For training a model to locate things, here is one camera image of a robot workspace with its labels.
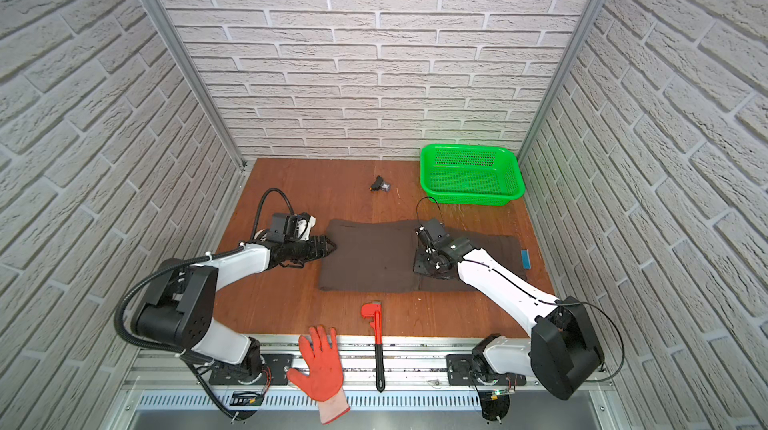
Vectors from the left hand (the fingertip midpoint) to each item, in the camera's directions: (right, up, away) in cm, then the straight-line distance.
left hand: (329, 245), depth 92 cm
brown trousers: (+16, -3, -3) cm, 17 cm away
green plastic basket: (+55, +24, +25) cm, 65 cm away
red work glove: (+3, -30, -20) cm, 36 cm away
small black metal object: (+15, +19, +20) cm, 32 cm away
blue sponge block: (+63, -5, 0) cm, 63 cm away
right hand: (+29, -4, -9) cm, 30 cm away
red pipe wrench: (+15, -17, -9) cm, 25 cm away
